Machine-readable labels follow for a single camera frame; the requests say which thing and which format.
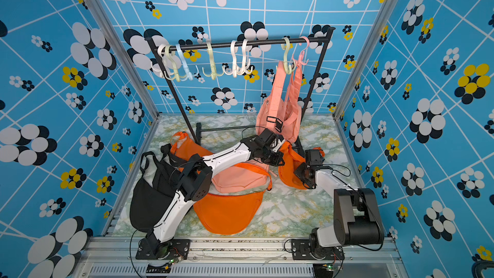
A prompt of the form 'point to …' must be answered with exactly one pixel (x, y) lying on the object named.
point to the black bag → (152, 192)
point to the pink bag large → (278, 111)
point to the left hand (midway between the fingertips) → (288, 162)
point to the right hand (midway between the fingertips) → (301, 172)
